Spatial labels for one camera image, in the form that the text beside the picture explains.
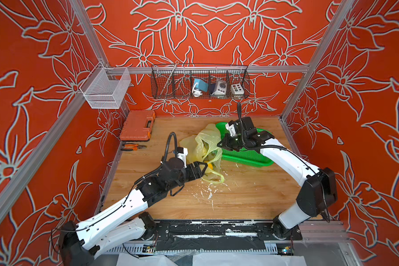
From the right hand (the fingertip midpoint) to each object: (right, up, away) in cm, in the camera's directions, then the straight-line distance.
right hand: (213, 144), depth 79 cm
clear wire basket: (-62, +32, +15) cm, 71 cm away
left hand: (-5, -9, -9) cm, 13 cm away
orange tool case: (-49, +10, +31) cm, 59 cm away
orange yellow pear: (-1, -13, +10) cm, 16 cm away
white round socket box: (+5, +31, +12) cm, 34 cm away
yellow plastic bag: (-4, -1, +2) cm, 5 cm away
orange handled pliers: (-50, -4, +24) cm, 56 cm away
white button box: (+15, +32, +16) cm, 38 cm away
